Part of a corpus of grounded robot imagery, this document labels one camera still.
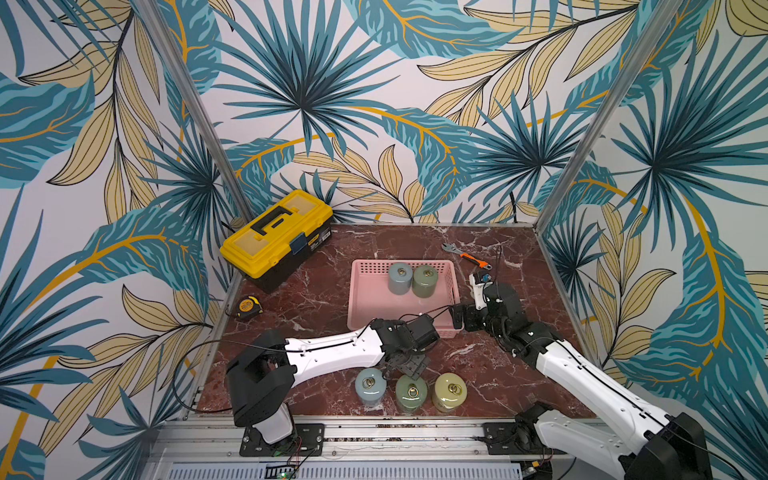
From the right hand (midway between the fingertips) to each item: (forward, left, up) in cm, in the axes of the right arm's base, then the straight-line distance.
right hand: (466, 304), depth 82 cm
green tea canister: (+12, +9, -7) cm, 17 cm away
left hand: (-12, +17, -8) cm, 22 cm away
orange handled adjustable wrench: (+32, -4, -14) cm, 35 cm away
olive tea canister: (-21, +7, -6) cm, 23 cm away
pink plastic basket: (+12, +27, -16) cm, 34 cm away
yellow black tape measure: (+6, +64, -10) cm, 65 cm away
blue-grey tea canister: (+13, +17, -6) cm, 23 cm away
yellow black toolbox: (+22, +54, +4) cm, 59 cm away
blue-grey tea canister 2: (-19, +27, -5) cm, 33 cm away
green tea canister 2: (-21, +17, -5) cm, 28 cm away
